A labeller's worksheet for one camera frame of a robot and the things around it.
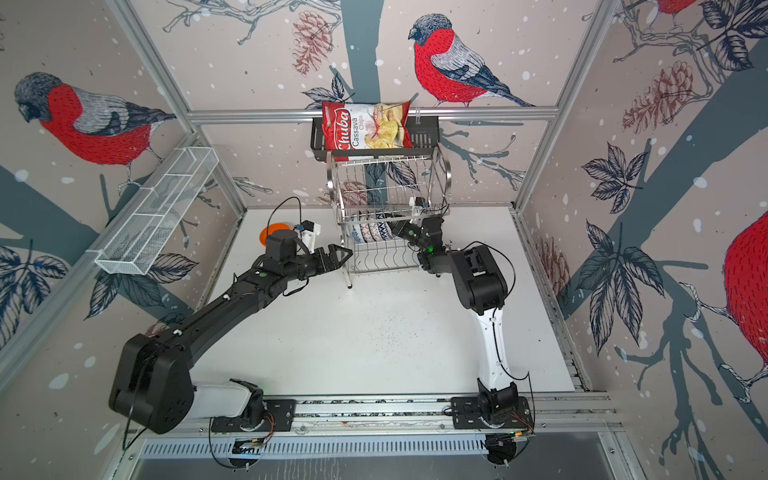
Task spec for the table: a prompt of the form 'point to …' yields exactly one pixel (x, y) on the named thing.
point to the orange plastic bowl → (271, 228)
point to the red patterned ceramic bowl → (367, 233)
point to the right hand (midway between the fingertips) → (381, 222)
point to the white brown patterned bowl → (375, 232)
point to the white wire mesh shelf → (154, 213)
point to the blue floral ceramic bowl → (357, 233)
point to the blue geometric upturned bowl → (385, 231)
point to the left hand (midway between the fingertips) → (342, 255)
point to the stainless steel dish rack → (383, 205)
